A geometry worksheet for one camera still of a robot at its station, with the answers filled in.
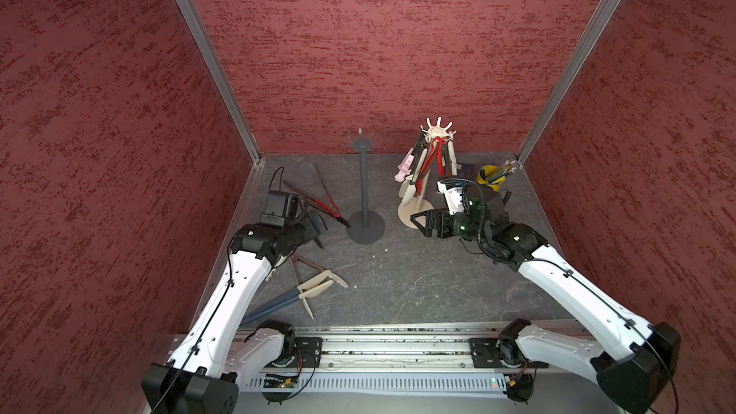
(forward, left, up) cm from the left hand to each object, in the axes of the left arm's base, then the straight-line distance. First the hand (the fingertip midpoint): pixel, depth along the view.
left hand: (311, 235), depth 77 cm
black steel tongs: (+16, -4, -17) cm, 24 cm away
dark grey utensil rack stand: (+12, -14, -17) cm, 25 cm away
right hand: (+2, -30, +5) cm, 31 cm away
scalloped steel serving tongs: (+13, -27, +5) cm, 31 cm away
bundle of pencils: (+27, -63, -1) cm, 68 cm away
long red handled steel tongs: (+22, +3, -16) cm, 28 cm away
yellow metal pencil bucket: (+32, -58, -8) cm, 67 cm away
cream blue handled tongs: (-10, +1, -14) cm, 17 cm away
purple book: (+40, -55, -17) cm, 70 cm away
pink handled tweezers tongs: (+17, -26, +11) cm, 32 cm away
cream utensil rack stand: (+20, -32, -14) cm, 40 cm away
